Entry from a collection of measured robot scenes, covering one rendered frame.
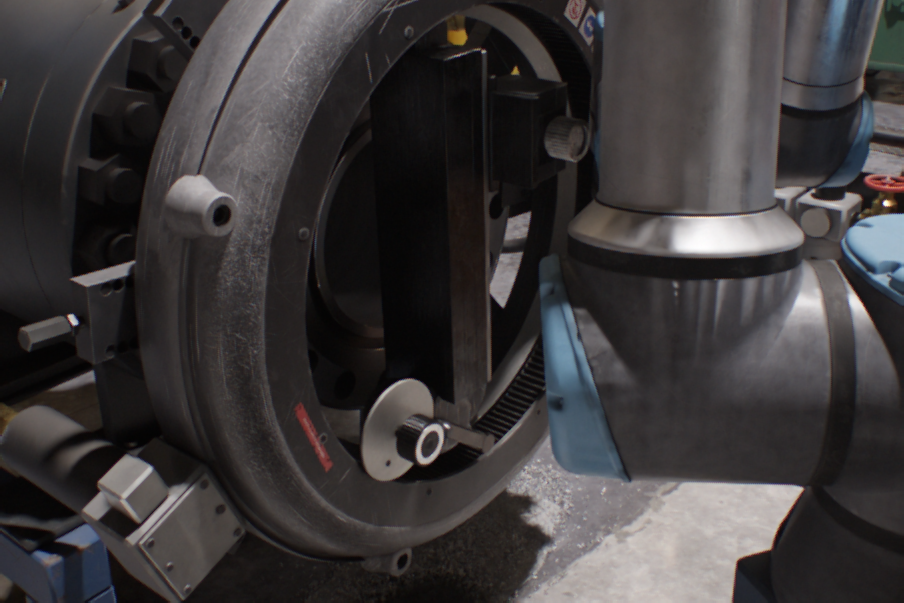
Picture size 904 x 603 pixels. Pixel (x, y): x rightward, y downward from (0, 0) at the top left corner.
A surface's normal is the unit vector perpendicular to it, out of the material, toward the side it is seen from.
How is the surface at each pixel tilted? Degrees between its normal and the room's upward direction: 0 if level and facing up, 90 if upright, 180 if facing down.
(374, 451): 90
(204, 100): 53
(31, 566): 90
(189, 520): 90
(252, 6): 39
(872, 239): 5
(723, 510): 0
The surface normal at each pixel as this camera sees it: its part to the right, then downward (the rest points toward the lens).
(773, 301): 0.58, 0.20
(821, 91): -0.14, 0.70
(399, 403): 0.77, 0.24
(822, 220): -0.64, 0.32
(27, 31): -0.44, -0.47
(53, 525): -0.02, -0.92
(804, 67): -0.48, 0.63
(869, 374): -0.08, -0.09
